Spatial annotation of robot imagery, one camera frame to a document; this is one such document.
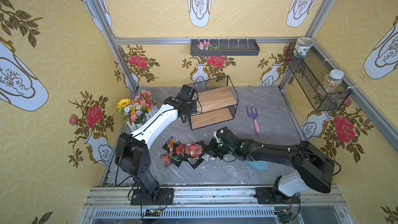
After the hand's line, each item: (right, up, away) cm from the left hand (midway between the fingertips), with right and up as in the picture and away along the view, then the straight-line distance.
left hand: (186, 107), depth 87 cm
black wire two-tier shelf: (+18, +4, +5) cm, 19 cm away
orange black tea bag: (-10, -21, +5) cm, 24 cm away
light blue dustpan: (+40, -32, -3) cm, 51 cm away
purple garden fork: (+44, -6, +18) cm, 48 cm away
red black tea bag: (-11, -29, -2) cm, 31 cm away
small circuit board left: (-14, -49, -14) cm, 53 cm away
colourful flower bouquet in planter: (-29, -2, 0) cm, 29 cm away
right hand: (+9, -20, -6) cm, 23 cm away
